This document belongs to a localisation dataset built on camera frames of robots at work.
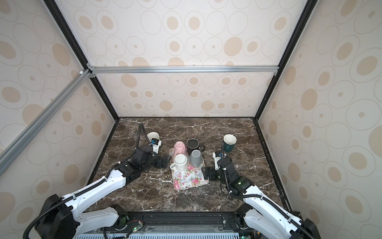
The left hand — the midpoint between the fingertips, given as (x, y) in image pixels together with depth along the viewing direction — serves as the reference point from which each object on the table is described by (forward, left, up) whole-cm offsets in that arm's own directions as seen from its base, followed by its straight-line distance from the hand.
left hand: (169, 154), depth 81 cm
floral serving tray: (-7, -11, -15) cm, 20 cm away
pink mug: (+7, -5, -6) cm, 11 cm away
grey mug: (+1, -15, -8) cm, 16 cm away
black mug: (+12, -13, -9) cm, 19 cm away
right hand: (-5, -22, -5) cm, 23 cm away
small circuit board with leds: (-33, +13, -13) cm, 38 cm away
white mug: (-1, -5, -8) cm, 9 cm away
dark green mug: (+15, -36, -9) cm, 41 cm away
